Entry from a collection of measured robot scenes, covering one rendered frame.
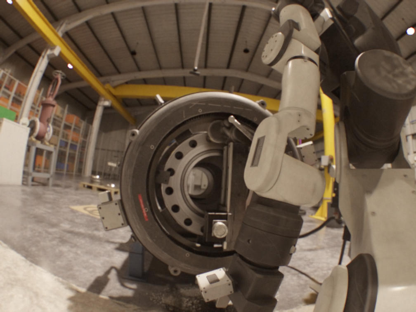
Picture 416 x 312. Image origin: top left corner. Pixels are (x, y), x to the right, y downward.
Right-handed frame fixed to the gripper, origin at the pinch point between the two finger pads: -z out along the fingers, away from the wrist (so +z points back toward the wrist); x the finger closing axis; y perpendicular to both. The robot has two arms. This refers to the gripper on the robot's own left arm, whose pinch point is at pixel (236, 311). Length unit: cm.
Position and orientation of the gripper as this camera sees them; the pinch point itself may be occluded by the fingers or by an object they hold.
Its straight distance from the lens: 33.6
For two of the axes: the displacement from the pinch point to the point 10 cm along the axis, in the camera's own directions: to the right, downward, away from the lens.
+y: -9.2, -3.3, -2.0
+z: 3.0, -9.4, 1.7
